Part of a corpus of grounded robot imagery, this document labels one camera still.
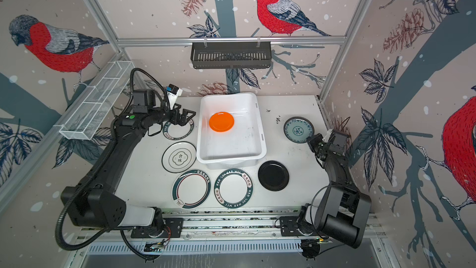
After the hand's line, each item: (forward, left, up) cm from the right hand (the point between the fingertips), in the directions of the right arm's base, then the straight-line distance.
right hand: (308, 138), depth 87 cm
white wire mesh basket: (+1, +93, +22) cm, 96 cm away
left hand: (+1, +55, +19) cm, 58 cm away
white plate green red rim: (-22, +55, -11) cm, 60 cm away
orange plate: (+17, +46, -9) cm, 49 cm away
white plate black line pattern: (-7, +66, -10) cm, 67 cm away
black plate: (-14, +16, -13) cm, 25 cm away
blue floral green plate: (+6, +4, -1) cm, 7 cm away
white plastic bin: (+10, +40, -10) cm, 42 cm away
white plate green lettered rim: (-21, +35, -11) cm, 43 cm away
